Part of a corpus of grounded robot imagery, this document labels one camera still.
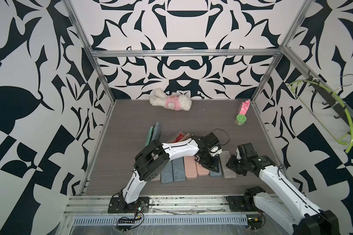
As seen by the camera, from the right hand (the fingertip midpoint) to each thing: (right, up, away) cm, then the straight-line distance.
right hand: (225, 162), depth 83 cm
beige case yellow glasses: (-37, -7, -4) cm, 38 cm away
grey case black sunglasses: (0, +2, +4) cm, 4 cm away
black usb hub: (-52, -26, -10) cm, 59 cm away
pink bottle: (+20, +32, +21) cm, 43 cm away
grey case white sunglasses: (-26, -4, 0) cm, 27 cm away
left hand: (-5, -2, -3) cm, 7 cm away
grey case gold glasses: (-8, -6, -2) cm, 10 cm away
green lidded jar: (+17, +24, +20) cm, 36 cm away
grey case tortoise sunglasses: (-33, -6, -1) cm, 33 cm away
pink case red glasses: (-26, +12, +14) cm, 32 cm away
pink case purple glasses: (-14, -4, -2) cm, 15 cm away
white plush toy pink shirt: (-29, +37, +25) cm, 53 cm away
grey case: (-41, +15, +9) cm, 45 cm away
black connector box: (+10, -25, -12) cm, 29 cm away
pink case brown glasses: (-20, -2, 0) cm, 20 cm away
